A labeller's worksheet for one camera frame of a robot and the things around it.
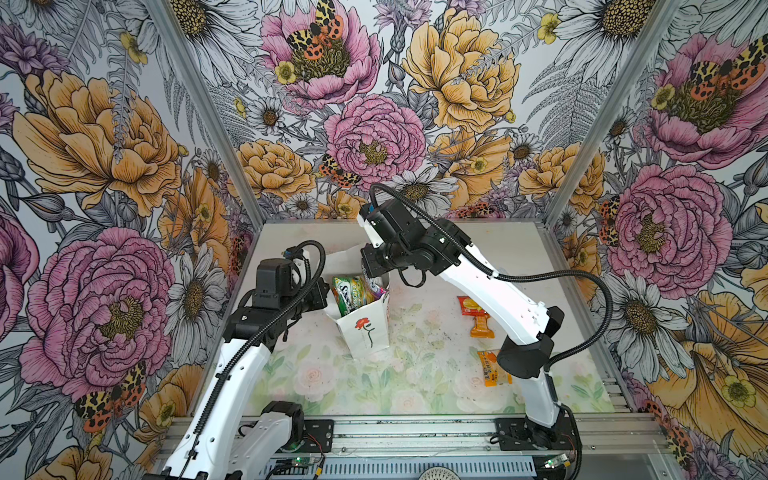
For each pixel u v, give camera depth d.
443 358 0.87
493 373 0.81
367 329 0.76
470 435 0.76
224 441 0.40
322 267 0.54
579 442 0.73
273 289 0.54
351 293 0.78
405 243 0.51
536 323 0.47
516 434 0.74
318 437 0.74
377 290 0.69
